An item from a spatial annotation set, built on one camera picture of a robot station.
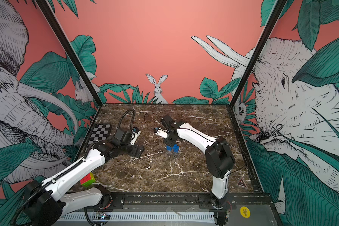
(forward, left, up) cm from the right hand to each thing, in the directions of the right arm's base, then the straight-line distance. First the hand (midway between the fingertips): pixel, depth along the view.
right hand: (168, 138), depth 88 cm
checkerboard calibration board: (+8, +49, -5) cm, 50 cm away
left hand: (-7, +17, +4) cm, 19 cm away
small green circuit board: (-41, +32, -10) cm, 52 cm away
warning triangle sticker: (-24, -43, -10) cm, 50 cm away
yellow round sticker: (-38, -41, -10) cm, 57 cm away
